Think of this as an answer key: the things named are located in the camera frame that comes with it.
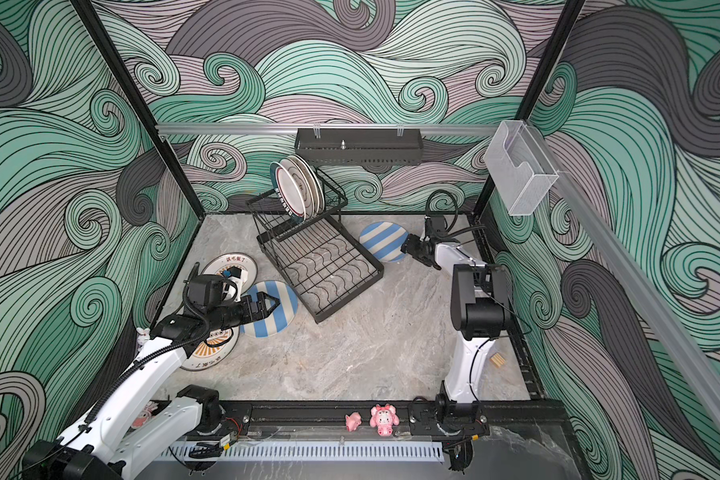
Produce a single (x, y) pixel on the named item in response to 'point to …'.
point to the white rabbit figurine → (143, 335)
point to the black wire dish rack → (322, 260)
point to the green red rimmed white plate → (288, 192)
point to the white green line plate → (305, 183)
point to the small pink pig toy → (352, 421)
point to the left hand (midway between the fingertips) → (268, 302)
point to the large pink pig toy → (384, 418)
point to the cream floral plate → (317, 182)
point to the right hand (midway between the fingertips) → (410, 247)
